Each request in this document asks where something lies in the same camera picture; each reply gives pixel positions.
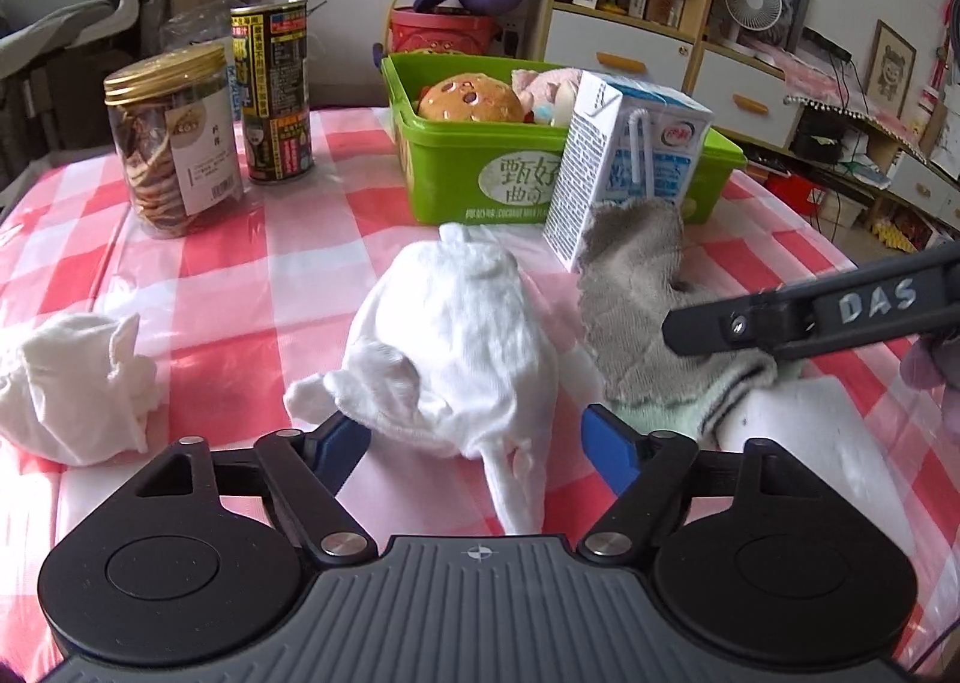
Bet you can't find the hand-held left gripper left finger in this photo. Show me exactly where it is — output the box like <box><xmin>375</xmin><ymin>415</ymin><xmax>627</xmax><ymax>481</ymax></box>
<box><xmin>135</xmin><ymin>419</ymin><xmax>380</xmax><ymax>568</ymax></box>

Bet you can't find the pink plush rabbit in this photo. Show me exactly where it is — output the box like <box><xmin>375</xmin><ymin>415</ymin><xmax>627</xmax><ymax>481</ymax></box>
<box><xmin>511</xmin><ymin>67</ymin><xmax>586</xmax><ymax>125</ymax></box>

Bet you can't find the dark framed picture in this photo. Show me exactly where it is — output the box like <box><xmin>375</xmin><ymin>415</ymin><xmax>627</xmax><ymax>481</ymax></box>
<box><xmin>750</xmin><ymin>0</ymin><xmax>813</xmax><ymax>55</ymax></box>

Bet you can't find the red snack bucket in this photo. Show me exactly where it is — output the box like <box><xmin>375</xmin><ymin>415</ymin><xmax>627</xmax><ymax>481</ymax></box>
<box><xmin>386</xmin><ymin>7</ymin><xmax>500</xmax><ymax>58</ymax></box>

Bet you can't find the grey terry sock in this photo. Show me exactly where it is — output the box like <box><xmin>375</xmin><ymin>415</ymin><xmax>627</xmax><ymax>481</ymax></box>
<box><xmin>576</xmin><ymin>197</ymin><xmax>777</xmax><ymax>405</ymax></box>

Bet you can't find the red white checked tablecloth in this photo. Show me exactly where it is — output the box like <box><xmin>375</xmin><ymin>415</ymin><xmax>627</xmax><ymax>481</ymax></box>
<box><xmin>0</xmin><ymin>102</ymin><xmax>960</xmax><ymax>661</ymax></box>

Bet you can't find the wooden framed cartoon picture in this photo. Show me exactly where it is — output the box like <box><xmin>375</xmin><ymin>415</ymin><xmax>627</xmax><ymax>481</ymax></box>
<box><xmin>866</xmin><ymin>19</ymin><xmax>917</xmax><ymax>122</ymax></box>

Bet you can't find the person's right hand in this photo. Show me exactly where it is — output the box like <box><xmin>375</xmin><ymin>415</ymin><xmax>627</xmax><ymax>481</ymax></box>
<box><xmin>900</xmin><ymin>332</ymin><xmax>960</xmax><ymax>444</ymax></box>

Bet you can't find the green plastic bin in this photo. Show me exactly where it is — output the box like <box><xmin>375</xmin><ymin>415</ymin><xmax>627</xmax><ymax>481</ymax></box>
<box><xmin>380</xmin><ymin>52</ymin><xmax>749</xmax><ymax>227</ymax></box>

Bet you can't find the white cotton baby hat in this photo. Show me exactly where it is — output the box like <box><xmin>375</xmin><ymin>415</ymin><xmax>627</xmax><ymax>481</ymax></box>
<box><xmin>283</xmin><ymin>222</ymin><xmax>560</xmax><ymax>538</ymax></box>

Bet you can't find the burger plush toy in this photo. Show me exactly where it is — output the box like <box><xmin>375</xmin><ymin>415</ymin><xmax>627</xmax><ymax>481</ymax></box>
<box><xmin>416</xmin><ymin>73</ymin><xmax>526</xmax><ymax>124</ymax></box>

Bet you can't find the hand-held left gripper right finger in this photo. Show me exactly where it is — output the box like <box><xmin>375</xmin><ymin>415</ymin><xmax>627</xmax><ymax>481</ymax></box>
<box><xmin>577</xmin><ymin>404</ymin><xmax>815</xmax><ymax>568</ymax></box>

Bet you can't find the clear white plastic bag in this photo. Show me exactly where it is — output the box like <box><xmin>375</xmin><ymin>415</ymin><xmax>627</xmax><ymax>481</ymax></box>
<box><xmin>161</xmin><ymin>0</ymin><xmax>241</xmax><ymax>55</ymax></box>

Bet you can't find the light green striped sock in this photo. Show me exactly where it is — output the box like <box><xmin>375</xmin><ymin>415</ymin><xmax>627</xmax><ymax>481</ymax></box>
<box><xmin>611</xmin><ymin>357</ymin><xmax>800</xmax><ymax>440</ymax></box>

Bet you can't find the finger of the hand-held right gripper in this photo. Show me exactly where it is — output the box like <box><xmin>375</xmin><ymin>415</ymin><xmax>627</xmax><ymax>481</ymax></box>
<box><xmin>661</xmin><ymin>252</ymin><xmax>960</xmax><ymax>362</ymax></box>

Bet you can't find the white wooden shelf cabinet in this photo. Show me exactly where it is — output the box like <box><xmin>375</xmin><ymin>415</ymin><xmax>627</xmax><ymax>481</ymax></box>
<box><xmin>536</xmin><ymin>0</ymin><xmax>807</xmax><ymax>148</ymax></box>

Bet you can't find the black yellow drink can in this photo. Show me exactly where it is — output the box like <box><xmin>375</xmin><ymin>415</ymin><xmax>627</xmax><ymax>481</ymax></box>
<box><xmin>230</xmin><ymin>0</ymin><xmax>314</xmax><ymax>185</ymax></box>

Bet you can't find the pink patterned cloth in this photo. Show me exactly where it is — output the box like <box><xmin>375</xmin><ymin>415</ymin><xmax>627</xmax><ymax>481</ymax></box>
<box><xmin>739</xmin><ymin>38</ymin><xmax>871</xmax><ymax>122</ymax></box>

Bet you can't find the white blue milk carton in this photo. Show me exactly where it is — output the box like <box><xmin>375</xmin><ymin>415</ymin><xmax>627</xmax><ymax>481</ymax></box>
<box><xmin>541</xmin><ymin>70</ymin><xmax>715</xmax><ymax>273</ymax></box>

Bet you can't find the cookie jar with gold lid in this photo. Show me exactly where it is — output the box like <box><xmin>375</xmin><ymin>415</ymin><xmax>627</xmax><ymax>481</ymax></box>
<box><xmin>103</xmin><ymin>43</ymin><xmax>245</xmax><ymax>239</ymax></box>

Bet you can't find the crumpled white sock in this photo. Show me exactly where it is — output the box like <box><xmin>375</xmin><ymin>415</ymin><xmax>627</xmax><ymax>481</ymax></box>
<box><xmin>0</xmin><ymin>312</ymin><xmax>160</xmax><ymax>467</ymax></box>

